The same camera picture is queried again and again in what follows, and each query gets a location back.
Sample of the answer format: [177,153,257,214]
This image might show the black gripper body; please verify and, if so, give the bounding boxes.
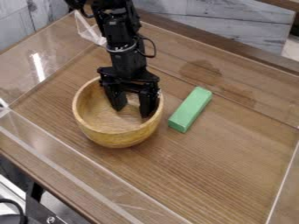
[98,66,161,96]

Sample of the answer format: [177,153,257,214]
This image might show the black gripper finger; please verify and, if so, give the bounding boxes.
[105,84,127,111]
[139,89,161,118]

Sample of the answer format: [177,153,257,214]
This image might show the brown wooden bowl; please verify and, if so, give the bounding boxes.
[71,77,165,149]

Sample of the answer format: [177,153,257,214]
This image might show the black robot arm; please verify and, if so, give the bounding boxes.
[65,0,161,118]

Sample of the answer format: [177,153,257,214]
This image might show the green rectangular block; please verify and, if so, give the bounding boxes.
[169,87,213,133]

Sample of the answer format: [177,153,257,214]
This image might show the clear acrylic tray wall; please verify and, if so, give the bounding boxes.
[0,14,299,224]

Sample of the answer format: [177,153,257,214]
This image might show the clear acrylic corner bracket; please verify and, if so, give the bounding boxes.
[74,10,107,46]

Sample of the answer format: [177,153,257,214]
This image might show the black table frame bracket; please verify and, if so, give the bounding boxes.
[26,182,67,224]

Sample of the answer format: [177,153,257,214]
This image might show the black cable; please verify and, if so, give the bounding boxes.
[0,198,29,224]

